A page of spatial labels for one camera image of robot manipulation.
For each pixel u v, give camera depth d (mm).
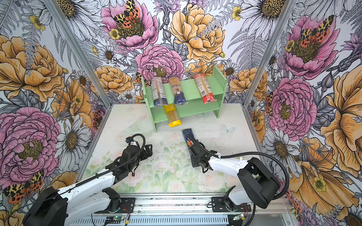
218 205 739
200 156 687
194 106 1026
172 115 951
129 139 761
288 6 718
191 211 741
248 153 499
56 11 725
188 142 941
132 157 650
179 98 832
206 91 865
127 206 732
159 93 854
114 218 710
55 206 406
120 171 613
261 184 432
